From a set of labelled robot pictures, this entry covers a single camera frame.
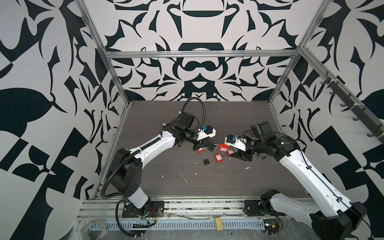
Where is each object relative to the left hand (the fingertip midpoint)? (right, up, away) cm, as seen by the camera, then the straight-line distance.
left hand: (216, 142), depth 75 cm
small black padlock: (-4, -14, +16) cm, 21 cm away
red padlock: (+3, -2, -2) cm, 4 cm away
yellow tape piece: (+1, -37, -6) cm, 37 cm away
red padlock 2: (+4, -12, +16) cm, 21 cm away
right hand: (+8, -2, -2) cm, 8 cm away
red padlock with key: (-7, -8, +19) cm, 22 cm away
